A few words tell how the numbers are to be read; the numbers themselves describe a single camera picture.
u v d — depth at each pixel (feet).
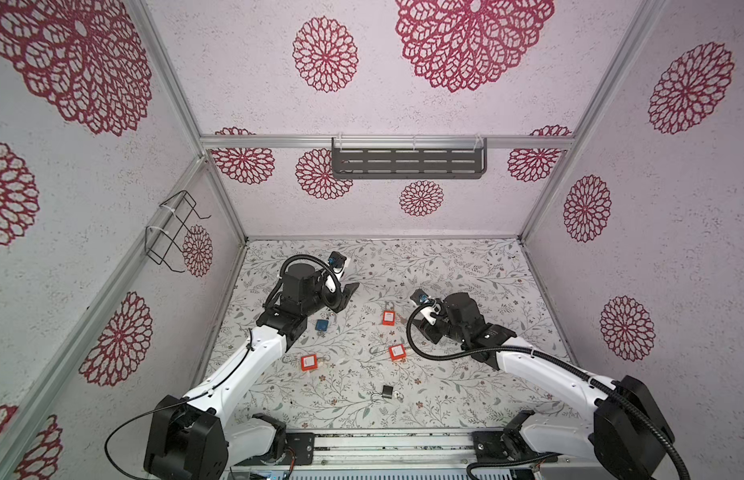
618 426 1.33
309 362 2.87
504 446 2.16
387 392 2.72
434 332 2.40
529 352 1.72
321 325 3.15
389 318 3.17
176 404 1.33
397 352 2.87
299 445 2.43
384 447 2.46
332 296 2.30
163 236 2.45
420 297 2.30
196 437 1.32
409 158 3.18
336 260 2.13
